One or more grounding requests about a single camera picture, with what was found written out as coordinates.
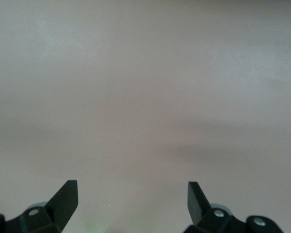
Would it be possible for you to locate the brown table cover sheet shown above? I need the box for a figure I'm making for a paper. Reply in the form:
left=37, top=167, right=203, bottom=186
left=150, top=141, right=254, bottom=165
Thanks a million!
left=0, top=0, right=291, bottom=233

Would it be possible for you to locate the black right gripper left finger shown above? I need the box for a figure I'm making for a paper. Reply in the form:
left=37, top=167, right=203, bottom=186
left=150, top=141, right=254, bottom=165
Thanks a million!
left=0, top=180, right=78, bottom=233

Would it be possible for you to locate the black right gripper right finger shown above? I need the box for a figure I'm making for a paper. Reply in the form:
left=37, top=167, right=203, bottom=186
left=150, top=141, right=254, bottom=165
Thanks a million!
left=183, top=181, right=284, bottom=233

